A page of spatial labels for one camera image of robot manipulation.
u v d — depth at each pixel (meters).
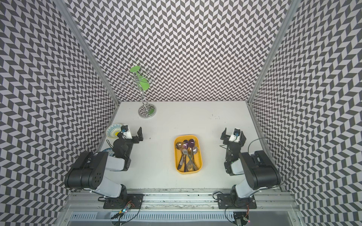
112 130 0.98
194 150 0.89
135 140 0.81
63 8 0.72
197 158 0.88
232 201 0.66
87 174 0.44
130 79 1.06
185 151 0.89
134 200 0.73
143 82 0.95
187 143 0.93
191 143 0.93
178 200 0.74
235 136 0.74
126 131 0.75
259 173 0.45
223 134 0.81
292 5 0.67
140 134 0.87
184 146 0.91
